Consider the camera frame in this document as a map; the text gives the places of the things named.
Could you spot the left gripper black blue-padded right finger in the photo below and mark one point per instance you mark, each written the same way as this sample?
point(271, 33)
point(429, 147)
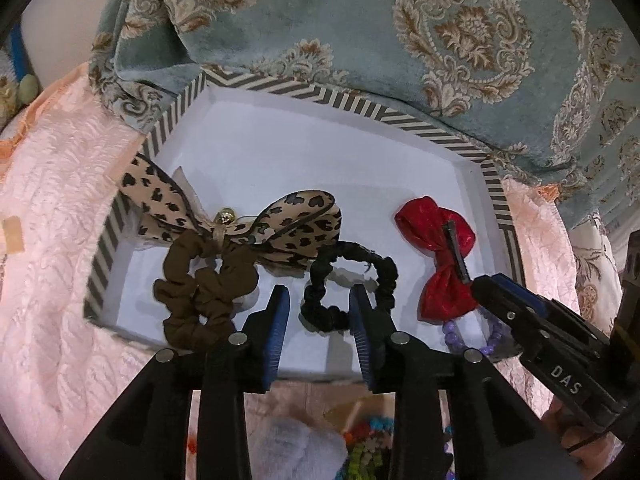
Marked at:
point(451, 412)

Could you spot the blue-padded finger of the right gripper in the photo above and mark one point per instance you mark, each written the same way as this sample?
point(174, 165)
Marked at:
point(505, 297)

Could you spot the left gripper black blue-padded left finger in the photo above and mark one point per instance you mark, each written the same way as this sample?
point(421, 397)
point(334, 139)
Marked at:
point(143, 434)

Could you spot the red hair bow clip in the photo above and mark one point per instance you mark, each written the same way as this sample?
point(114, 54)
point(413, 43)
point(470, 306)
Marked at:
point(448, 238)

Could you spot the white fluffy scrunchie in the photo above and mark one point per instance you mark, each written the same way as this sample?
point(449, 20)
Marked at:
point(286, 448)

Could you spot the black scrunchie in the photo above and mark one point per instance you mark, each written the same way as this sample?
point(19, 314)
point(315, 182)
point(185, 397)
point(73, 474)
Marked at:
point(330, 319)

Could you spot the floral cushion at right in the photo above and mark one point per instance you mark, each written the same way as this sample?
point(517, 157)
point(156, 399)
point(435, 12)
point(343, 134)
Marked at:
point(598, 285)

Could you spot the pink quilted bedspread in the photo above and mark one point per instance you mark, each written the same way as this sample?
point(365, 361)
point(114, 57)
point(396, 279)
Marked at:
point(59, 374)

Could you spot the brown scrunchie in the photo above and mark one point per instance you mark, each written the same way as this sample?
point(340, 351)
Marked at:
point(198, 288)

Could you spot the tan earring card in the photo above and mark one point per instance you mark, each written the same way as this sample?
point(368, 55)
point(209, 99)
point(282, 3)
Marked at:
point(11, 236)

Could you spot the leopard print hair bow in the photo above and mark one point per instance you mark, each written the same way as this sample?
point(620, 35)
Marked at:
point(288, 232)

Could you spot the teal damask blanket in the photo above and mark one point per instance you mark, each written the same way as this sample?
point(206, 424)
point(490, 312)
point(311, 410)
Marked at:
point(549, 89)

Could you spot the striped black white tray box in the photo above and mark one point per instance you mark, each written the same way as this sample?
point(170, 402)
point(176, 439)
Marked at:
point(280, 169)

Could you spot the floral embroidered cushion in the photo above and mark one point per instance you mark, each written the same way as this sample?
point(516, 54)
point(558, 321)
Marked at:
point(9, 102)

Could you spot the green blue plush toy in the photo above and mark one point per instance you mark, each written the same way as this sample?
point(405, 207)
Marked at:
point(28, 86)

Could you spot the beige pillow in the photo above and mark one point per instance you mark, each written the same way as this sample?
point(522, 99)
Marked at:
point(58, 35)

